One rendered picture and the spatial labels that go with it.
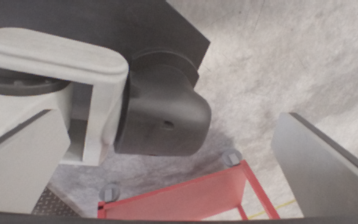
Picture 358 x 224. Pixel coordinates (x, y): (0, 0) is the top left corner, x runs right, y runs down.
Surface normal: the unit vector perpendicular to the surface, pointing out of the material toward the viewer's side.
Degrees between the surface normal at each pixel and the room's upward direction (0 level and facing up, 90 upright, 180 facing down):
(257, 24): 0
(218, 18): 0
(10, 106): 90
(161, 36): 0
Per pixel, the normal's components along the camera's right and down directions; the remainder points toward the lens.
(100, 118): 0.36, 0.25
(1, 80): 0.36, -0.78
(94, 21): 0.24, 0.61
